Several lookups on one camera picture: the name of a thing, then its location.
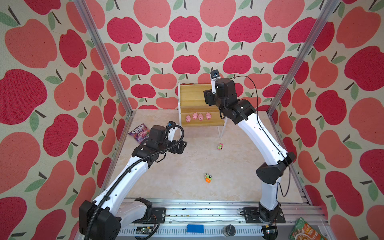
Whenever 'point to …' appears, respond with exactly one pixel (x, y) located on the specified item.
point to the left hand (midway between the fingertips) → (181, 141)
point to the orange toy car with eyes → (207, 178)
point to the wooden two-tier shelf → (193, 111)
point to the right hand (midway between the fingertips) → (218, 88)
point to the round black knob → (229, 230)
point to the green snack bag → (302, 230)
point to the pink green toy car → (220, 146)
